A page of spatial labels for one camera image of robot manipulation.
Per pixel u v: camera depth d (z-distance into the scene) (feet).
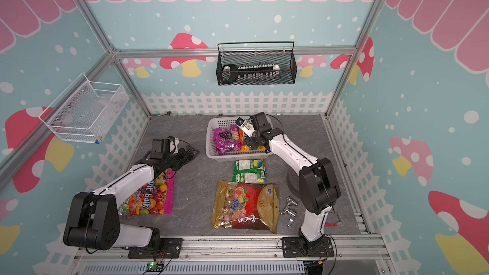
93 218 1.54
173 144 2.43
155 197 2.80
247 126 2.58
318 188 1.56
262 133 2.22
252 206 2.61
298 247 2.43
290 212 2.66
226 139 3.31
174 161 2.54
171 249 2.43
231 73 2.94
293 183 2.81
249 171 3.08
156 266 2.38
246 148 3.34
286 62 3.09
